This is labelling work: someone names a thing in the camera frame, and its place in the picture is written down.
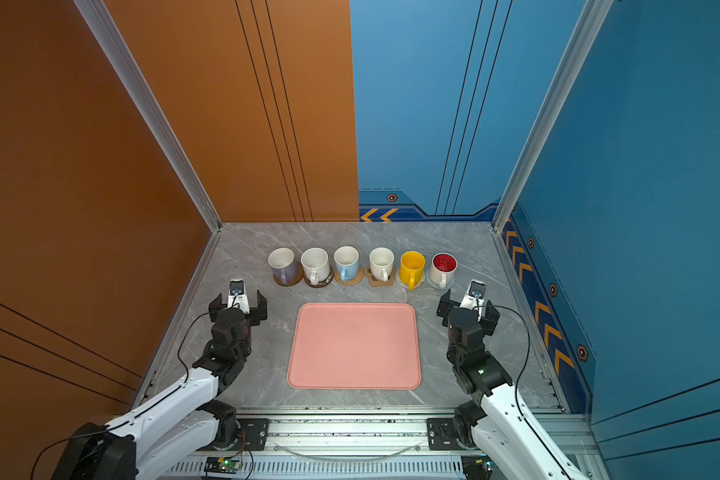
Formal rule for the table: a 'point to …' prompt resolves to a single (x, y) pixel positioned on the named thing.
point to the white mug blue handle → (346, 259)
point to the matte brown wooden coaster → (295, 278)
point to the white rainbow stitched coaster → (401, 284)
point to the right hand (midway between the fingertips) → (464, 296)
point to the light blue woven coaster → (436, 285)
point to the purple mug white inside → (283, 264)
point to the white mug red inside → (442, 269)
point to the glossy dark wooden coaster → (321, 284)
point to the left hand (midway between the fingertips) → (240, 292)
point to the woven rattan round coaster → (355, 280)
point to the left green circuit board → (223, 465)
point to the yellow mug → (412, 269)
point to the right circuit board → (477, 467)
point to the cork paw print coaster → (379, 283)
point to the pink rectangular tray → (355, 346)
